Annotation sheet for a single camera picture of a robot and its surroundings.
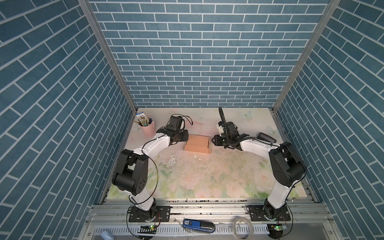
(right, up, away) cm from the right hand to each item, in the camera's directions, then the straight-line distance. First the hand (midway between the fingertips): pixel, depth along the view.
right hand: (212, 138), depth 95 cm
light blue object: (-50, -40, -28) cm, 70 cm away
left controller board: (-32, -42, -23) cm, 58 cm away
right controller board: (+29, -43, -23) cm, 56 cm away
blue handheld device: (-8, -37, -28) cm, 47 cm away
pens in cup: (-43, +11, -3) cm, 44 cm away
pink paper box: (-10, -3, +2) cm, 11 cm away
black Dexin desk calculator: (+36, 0, +7) cm, 37 cm away
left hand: (-16, +2, -2) cm, 16 cm away
